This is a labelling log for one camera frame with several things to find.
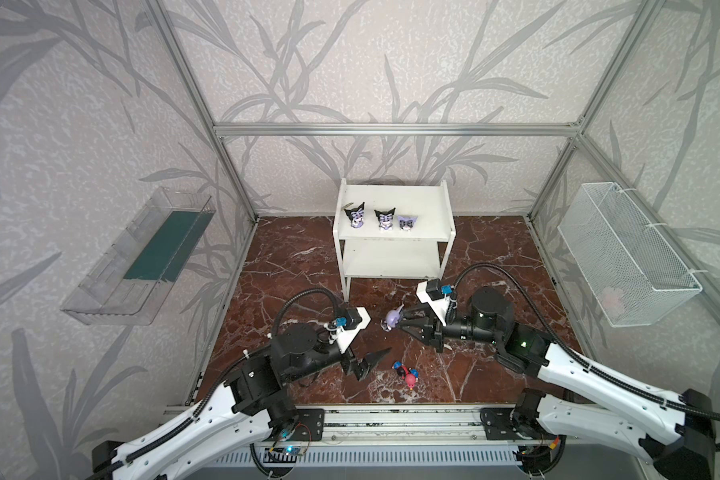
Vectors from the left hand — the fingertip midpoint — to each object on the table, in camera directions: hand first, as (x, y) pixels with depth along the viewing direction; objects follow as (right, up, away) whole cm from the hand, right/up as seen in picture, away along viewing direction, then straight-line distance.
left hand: (380, 323), depth 63 cm
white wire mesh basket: (+53, +11, -1) cm, 54 cm away
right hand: (+5, +3, +1) cm, 5 cm away
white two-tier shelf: (+3, +20, +9) cm, 22 cm away
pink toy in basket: (+58, +3, +10) cm, 59 cm away
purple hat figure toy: (+2, +1, -1) cm, 3 cm away
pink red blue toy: (+8, -20, +16) cm, 27 cm away
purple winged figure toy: (+6, +22, +6) cm, 23 cm away
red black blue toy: (+6, -18, +18) cm, 26 cm away
